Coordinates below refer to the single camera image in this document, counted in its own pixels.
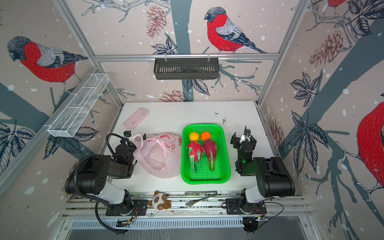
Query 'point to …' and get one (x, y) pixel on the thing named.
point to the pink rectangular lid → (133, 121)
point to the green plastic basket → (221, 173)
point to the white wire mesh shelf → (68, 119)
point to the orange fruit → (205, 136)
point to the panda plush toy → (159, 201)
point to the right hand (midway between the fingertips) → (243, 135)
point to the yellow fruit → (194, 136)
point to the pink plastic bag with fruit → (159, 155)
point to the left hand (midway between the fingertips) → (136, 134)
